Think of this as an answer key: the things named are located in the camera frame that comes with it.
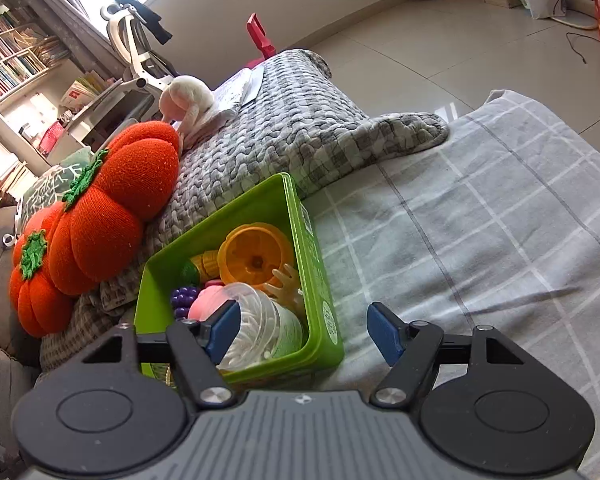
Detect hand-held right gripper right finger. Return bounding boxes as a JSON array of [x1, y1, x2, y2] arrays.
[[366, 301, 527, 409]]

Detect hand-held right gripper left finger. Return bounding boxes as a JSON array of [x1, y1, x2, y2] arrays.
[[81, 299, 243, 409]]

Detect round pink squishy toy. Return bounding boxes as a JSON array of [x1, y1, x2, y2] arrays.
[[187, 281, 236, 324]]

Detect clear cotton swab jar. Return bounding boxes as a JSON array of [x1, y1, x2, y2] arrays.
[[207, 282, 307, 374]]

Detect purple toy grapes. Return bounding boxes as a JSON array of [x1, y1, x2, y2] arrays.
[[169, 286, 201, 320]]

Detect yellow toy corn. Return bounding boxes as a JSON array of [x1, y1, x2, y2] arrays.
[[181, 250, 226, 287]]

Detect amber hair claw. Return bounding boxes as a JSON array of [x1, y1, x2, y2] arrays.
[[262, 263, 305, 317]]

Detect orange toy pumpkin half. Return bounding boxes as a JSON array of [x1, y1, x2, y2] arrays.
[[217, 224, 296, 286]]

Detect green plastic box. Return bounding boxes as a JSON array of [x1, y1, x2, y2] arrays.
[[132, 172, 346, 392]]

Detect grey sofa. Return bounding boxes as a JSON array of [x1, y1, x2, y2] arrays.
[[0, 204, 48, 413]]

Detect light checked bed sheet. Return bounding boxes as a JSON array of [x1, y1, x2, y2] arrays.
[[220, 89, 600, 480]]

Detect small orange pumpkin cushion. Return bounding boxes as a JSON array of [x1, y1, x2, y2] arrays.
[[8, 205, 77, 338]]

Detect large orange pumpkin cushion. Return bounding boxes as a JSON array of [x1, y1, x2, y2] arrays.
[[50, 121, 182, 297]]

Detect grey checked quilt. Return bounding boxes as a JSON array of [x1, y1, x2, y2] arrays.
[[40, 49, 451, 377]]

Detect green leaf pattern cushion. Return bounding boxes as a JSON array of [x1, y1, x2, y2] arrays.
[[14, 147, 94, 234]]

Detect white plush toy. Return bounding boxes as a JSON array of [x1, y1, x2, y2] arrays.
[[159, 75, 236, 145]]

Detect open paper booklet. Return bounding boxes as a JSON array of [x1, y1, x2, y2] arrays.
[[212, 67, 266, 112]]

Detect stack of books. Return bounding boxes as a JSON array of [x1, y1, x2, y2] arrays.
[[60, 71, 109, 112]]

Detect red plastic object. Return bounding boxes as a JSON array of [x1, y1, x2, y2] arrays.
[[246, 12, 279, 69]]

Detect white office chair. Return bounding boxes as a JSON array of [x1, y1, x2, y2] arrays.
[[70, 0, 182, 132]]

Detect wooden bookshelf with books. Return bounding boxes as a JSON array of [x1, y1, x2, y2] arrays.
[[0, 6, 72, 107]]

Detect patterned curtain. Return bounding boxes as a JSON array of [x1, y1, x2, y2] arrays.
[[10, 0, 112, 52]]

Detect black cable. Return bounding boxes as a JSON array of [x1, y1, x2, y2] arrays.
[[566, 31, 592, 66]]

